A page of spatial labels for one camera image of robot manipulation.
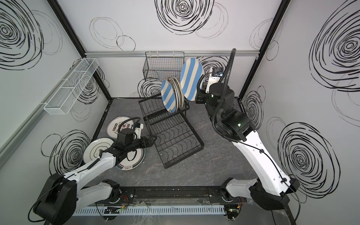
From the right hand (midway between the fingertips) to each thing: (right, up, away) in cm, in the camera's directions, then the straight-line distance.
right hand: (203, 84), depth 57 cm
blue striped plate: (-17, -3, +25) cm, 30 cm away
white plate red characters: (-60, -23, +44) cm, 78 cm away
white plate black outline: (-67, -37, +32) cm, 83 cm away
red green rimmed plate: (-34, -36, +14) cm, 51 cm away
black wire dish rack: (-13, -30, +37) cm, 49 cm away
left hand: (-27, -28, +27) cm, 48 cm away
